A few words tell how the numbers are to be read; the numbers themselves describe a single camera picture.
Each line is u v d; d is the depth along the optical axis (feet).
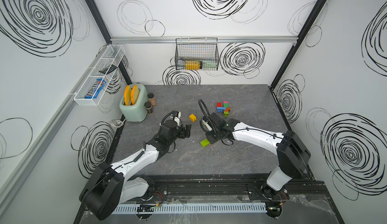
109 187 1.32
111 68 2.63
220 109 3.44
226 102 3.55
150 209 2.36
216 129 2.18
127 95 2.86
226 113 3.35
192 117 3.25
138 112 3.04
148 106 3.22
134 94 2.91
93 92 2.28
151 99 3.36
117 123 3.32
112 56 2.99
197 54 3.25
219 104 3.45
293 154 1.45
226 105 3.54
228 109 3.40
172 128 2.07
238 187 2.50
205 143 2.77
